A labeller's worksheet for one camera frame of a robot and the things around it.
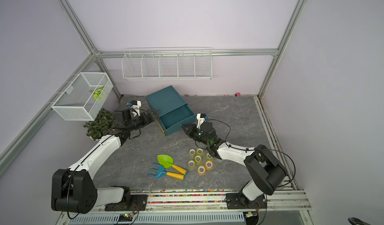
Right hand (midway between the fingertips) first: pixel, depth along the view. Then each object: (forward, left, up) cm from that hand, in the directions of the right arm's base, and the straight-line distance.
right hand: (180, 125), depth 80 cm
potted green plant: (0, +42, +1) cm, 42 cm away
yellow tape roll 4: (-18, -14, +1) cm, 23 cm away
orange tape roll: (-18, -12, -18) cm, 28 cm away
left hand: (+6, +14, +2) cm, 15 cm away
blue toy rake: (-19, +11, -18) cm, 28 cm away
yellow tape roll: (-14, -6, -18) cm, 24 cm away
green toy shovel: (-13, +8, -19) cm, 25 cm away
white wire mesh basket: (+14, +54, +8) cm, 57 cm away
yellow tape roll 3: (-8, -6, -18) cm, 20 cm away
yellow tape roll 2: (-12, -10, -18) cm, 24 cm away
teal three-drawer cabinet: (+8, +5, +3) cm, 10 cm away
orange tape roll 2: (-15, -16, -19) cm, 29 cm away
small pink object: (+44, -44, -20) cm, 66 cm away
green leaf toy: (+15, +45, +11) cm, 49 cm away
